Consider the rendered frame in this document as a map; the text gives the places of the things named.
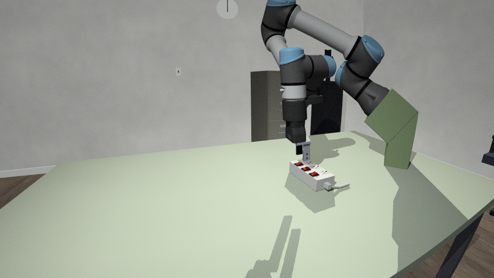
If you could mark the white power strip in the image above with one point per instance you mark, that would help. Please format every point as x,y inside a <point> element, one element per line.
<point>313,175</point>

